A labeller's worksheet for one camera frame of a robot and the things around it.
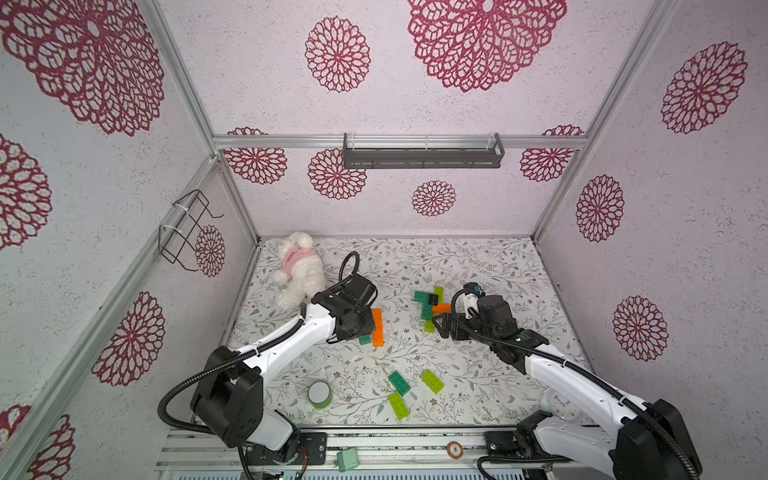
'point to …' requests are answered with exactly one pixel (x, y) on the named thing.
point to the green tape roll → (319, 394)
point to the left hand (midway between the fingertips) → (367, 331)
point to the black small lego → (433, 299)
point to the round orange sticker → (455, 450)
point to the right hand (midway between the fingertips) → (443, 316)
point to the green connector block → (347, 459)
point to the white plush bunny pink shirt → (302, 272)
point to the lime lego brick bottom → (399, 406)
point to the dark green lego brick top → (426, 312)
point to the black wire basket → (174, 235)
